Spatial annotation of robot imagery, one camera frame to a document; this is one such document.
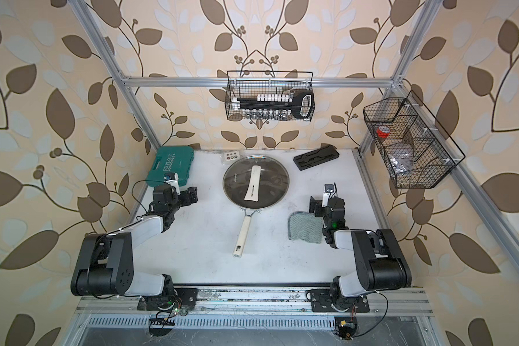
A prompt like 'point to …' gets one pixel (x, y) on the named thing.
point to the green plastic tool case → (171, 158)
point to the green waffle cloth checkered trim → (306, 226)
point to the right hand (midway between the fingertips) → (324, 197)
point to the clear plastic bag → (401, 156)
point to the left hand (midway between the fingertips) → (181, 187)
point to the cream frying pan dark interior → (241, 234)
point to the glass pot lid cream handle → (255, 182)
